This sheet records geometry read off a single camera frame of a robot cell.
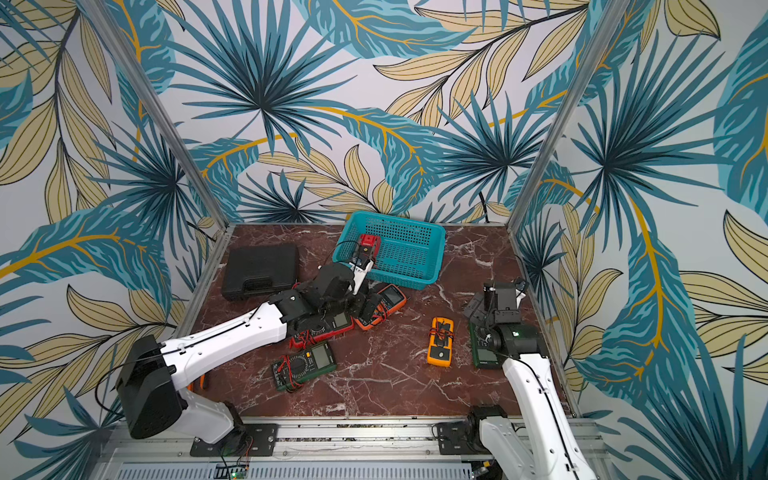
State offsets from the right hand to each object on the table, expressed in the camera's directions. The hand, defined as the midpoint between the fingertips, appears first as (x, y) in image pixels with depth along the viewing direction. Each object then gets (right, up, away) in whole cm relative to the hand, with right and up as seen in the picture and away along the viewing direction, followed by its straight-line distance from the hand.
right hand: (491, 311), depth 77 cm
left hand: (-33, +4, +2) cm, 33 cm away
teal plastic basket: (-18, +15, +35) cm, 42 cm away
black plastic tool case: (-71, +10, +26) cm, 77 cm away
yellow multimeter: (-12, -12, +9) cm, 19 cm away
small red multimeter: (-33, +18, +29) cm, 48 cm away
